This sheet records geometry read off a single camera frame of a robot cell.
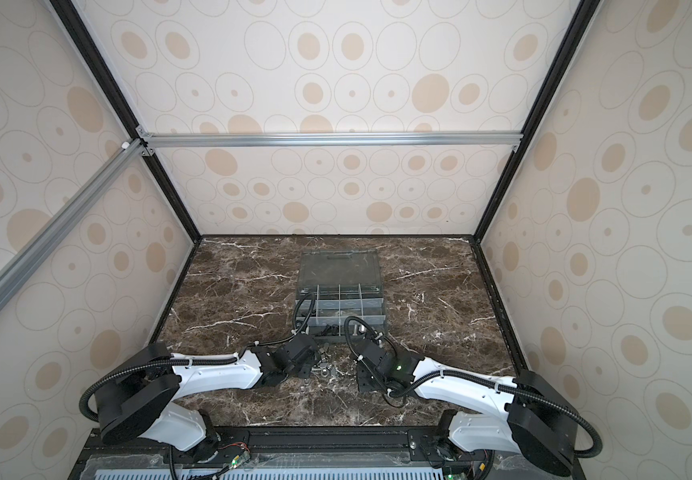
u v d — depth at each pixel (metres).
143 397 0.43
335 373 0.86
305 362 0.70
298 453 0.73
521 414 0.41
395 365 0.61
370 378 0.73
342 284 1.08
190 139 0.92
